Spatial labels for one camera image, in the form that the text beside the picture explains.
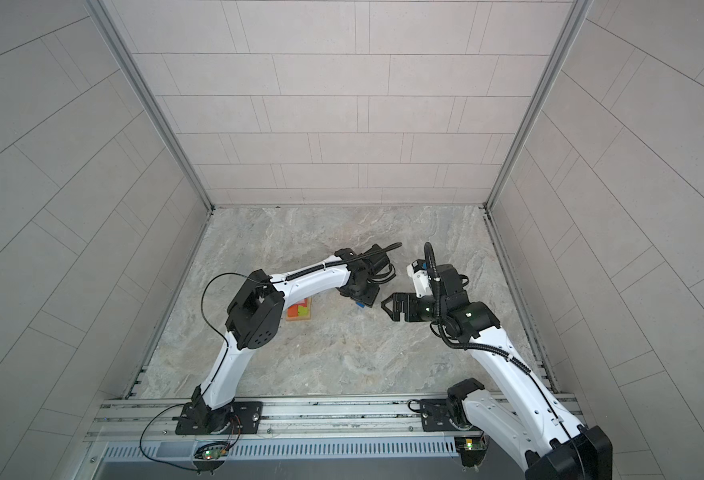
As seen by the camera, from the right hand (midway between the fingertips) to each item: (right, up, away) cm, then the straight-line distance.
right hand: (395, 305), depth 75 cm
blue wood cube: (-9, -4, +16) cm, 19 cm away
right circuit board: (+17, -31, -6) cm, 36 cm away
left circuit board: (-40, -29, -12) cm, 51 cm away
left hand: (-5, -1, +16) cm, 17 cm away
